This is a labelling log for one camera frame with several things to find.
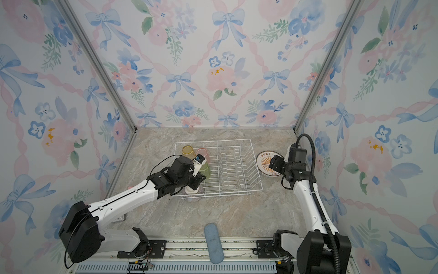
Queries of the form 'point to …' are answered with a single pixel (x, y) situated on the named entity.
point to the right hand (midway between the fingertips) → (278, 161)
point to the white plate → (263, 159)
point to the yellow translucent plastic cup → (188, 152)
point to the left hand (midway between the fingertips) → (203, 173)
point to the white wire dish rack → (231, 168)
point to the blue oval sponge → (214, 244)
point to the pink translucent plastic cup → (203, 152)
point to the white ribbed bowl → (189, 190)
